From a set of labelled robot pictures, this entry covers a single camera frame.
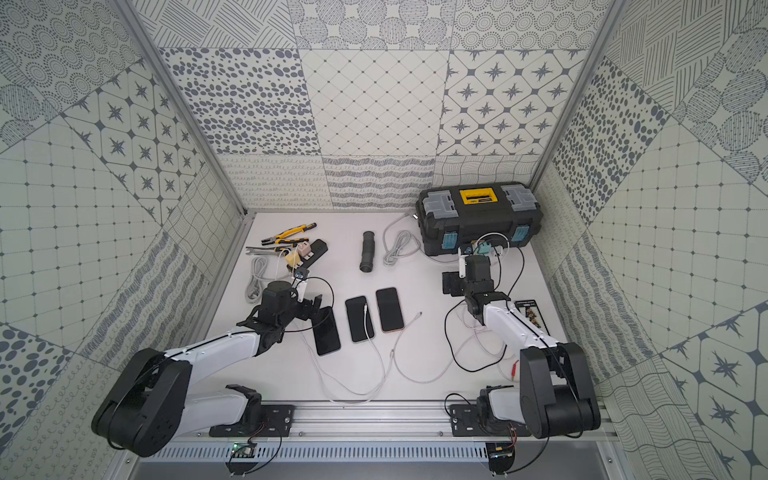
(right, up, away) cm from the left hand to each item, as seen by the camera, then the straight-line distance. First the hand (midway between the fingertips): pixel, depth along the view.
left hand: (299, 287), depth 91 cm
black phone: (+18, -9, +2) cm, 20 cm away
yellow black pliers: (-14, +15, +20) cm, 28 cm away
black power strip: (+2, +11, +16) cm, 19 cm away
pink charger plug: (-2, +12, +10) cm, 16 cm away
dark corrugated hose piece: (+20, +10, +16) cm, 28 cm away
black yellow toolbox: (+49, +23, +5) cm, 54 cm away
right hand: (+51, +3, 0) cm, 51 cm away
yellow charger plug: (-4, +9, +5) cm, 11 cm away
